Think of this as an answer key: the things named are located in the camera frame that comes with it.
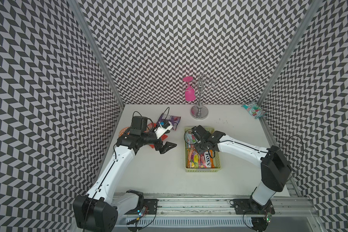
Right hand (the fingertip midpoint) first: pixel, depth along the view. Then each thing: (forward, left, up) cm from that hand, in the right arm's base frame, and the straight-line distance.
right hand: (201, 147), depth 86 cm
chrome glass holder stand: (+34, -2, -6) cm, 35 cm away
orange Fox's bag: (-8, -5, +3) cm, 9 cm away
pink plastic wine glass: (+39, +6, +7) cm, 40 cm away
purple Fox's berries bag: (+26, +18, -6) cm, 32 cm away
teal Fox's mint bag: (+6, +8, -1) cm, 10 cm away
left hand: (-3, +18, +15) cm, 23 cm away
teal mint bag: (+34, -46, -5) cm, 57 cm away
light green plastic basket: (-8, -2, -2) cm, 9 cm away
